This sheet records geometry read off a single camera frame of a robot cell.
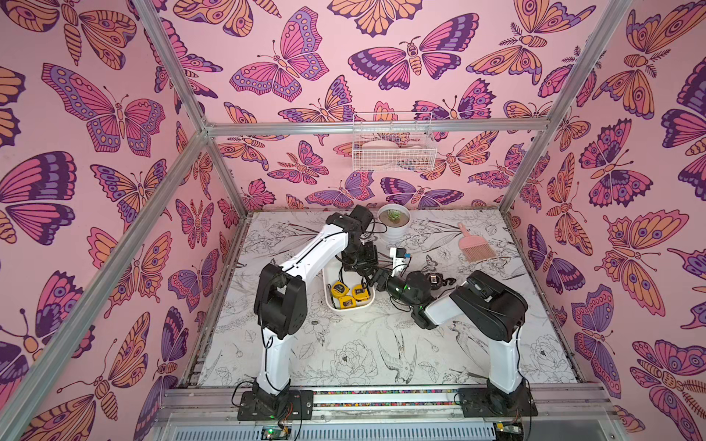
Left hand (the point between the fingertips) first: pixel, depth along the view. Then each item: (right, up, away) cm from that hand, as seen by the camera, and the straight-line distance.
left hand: (374, 264), depth 89 cm
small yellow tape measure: (-9, -13, +1) cm, 15 cm away
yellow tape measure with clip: (-4, -10, +3) cm, 11 cm away
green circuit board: (-27, -42, -18) cm, 53 cm away
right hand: (-5, -2, -3) cm, 6 cm away
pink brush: (+41, +5, +19) cm, 46 cm away
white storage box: (-15, -4, +11) cm, 19 cm away
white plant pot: (+8, +15, +14) cm, 22 cm away
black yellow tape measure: (-12, -9, +5) cm, 16 cm away
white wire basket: (+8, +42, +6) cm, 43 cm away
